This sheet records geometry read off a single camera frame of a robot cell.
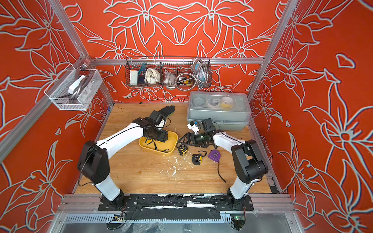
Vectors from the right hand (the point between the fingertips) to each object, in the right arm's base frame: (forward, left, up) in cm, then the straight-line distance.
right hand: (181, 142), depth 83 cm
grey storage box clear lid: (+21, -31, +5) cm, 37 cm away
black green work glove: (+34, +13, -10) cm, 38 cm away
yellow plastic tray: (+2, +9, -10) cm, 14 cm away
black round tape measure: (-6, -9, -9) cm, 14 cm away
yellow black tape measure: (0, -1, -9) cm, 9 cm away
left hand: (+6, +11, -1) cm, 13 cm away
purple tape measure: (-3, -21, -10) cm, 23 cm away
